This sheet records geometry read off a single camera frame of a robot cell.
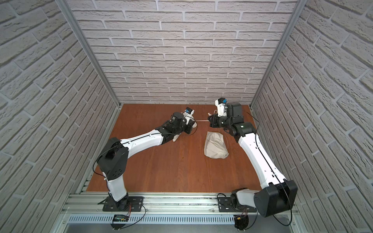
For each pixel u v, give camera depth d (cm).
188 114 75
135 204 74
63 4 68
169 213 76
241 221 70
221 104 67
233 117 56
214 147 81
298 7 69
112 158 48
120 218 72
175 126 68
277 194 38
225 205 73
